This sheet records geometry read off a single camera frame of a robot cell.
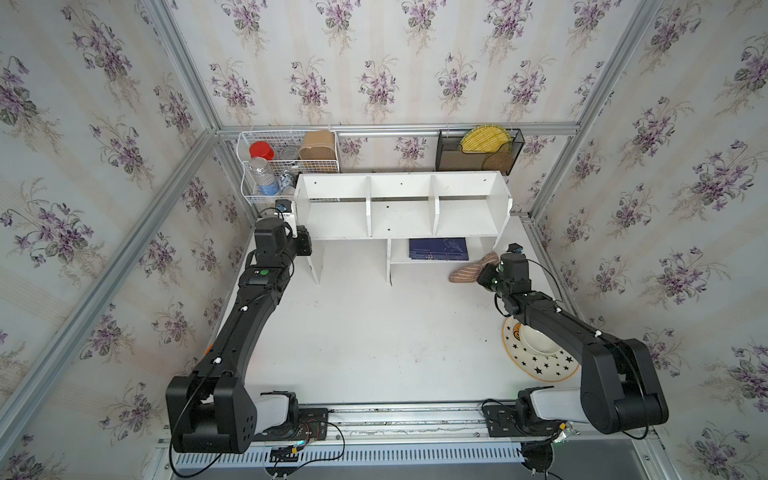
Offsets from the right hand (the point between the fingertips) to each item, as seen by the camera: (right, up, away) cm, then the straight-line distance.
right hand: (486, 268), depth 91 cm
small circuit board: (-55, -44, -19) cm, 73 cm away
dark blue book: (-15, +6, 0) cm, 16 cm away
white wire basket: (-67, +35, +4) cm, 76 cm away
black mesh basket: (-10, +36, +5) cm, 38 cm away
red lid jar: (-70, +38, +2) cm, 80 cm away
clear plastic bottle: (-69, +28, 0) cm, 74 cm away
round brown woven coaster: (+6, +35, +4) cm, 36 cm away
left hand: (-52, +12, -11) cm, 55 cm away
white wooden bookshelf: (-20, +16, -5) cm, 25 cm away
